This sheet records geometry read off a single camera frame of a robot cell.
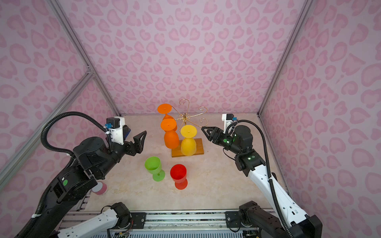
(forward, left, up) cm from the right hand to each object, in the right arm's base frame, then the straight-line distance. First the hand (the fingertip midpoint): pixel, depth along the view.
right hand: (203, 131), depth 68 cm
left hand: (-6, +26, +9) cm, 28 cm away
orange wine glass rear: (+14, +20, +1) cm, 24 cm away
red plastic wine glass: (-12, +12, -18) cm, 25 cm away
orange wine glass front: (+3, +16, -9) cm, 19 cm away
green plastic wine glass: (-8, +26, -19) cm, 33 cm away
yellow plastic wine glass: (-1, +7, -8) cm, 10 cm away
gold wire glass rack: (+10, +9, -2) cm, 14 cm away
